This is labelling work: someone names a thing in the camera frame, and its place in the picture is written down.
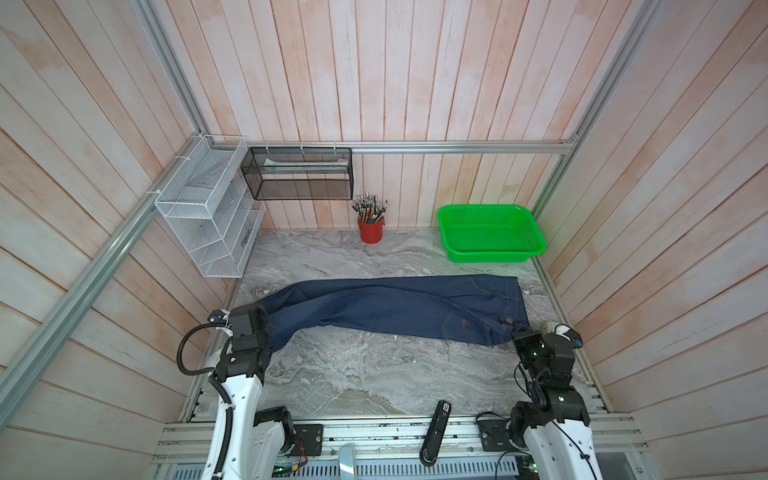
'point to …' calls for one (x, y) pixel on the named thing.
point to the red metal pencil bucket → (371, 233)
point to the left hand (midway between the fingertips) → (261, 328)
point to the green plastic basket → (489, 234)
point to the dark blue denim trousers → (467, 309)
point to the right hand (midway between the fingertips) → (517, 324)
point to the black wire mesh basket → (299, 173)
